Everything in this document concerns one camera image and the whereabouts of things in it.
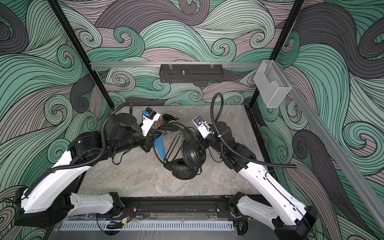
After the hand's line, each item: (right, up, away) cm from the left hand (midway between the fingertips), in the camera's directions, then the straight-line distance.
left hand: (161, 132), depth 58 cm
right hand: (+16, +1, +11) cm, 20 cm away
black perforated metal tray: (+12, +35, +37) cm, 52 cm away
